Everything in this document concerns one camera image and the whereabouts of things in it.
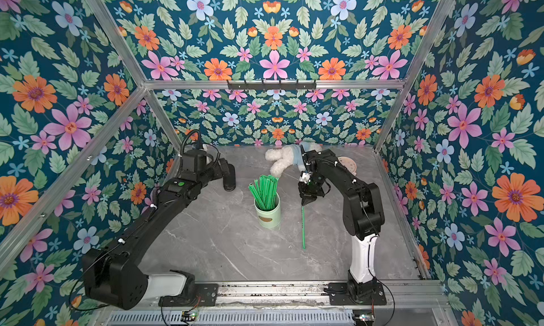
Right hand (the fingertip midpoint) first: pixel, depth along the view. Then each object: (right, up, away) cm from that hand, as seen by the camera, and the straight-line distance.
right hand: (307, 199), depth 88 cm
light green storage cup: (-16, -7, -4) cm, 18 cm away
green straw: (-2, -11, -4) cm, 12 cm away
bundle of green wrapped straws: (-17, +4, -5) cm, 19 cm away
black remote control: (-38, +7, +16) cm, 41 cm away
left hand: (-35, +16, -6) cm, 39 cm away
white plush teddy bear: (-8, +19, +16) cm, 27 cm away
